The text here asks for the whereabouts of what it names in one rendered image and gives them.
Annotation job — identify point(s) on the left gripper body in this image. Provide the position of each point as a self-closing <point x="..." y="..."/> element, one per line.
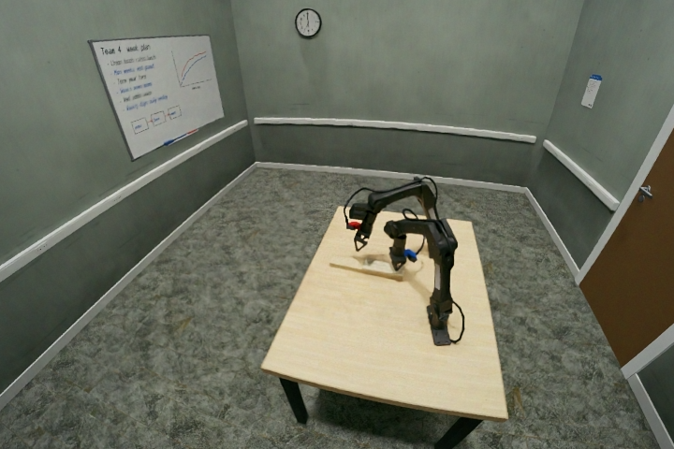
<point x="399" y="254"/>

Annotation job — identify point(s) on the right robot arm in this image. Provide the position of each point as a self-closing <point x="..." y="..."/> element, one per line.
<point x="376" y="200"/>

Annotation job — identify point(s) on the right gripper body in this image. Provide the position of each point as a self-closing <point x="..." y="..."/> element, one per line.
<point x="364" y="229"/>

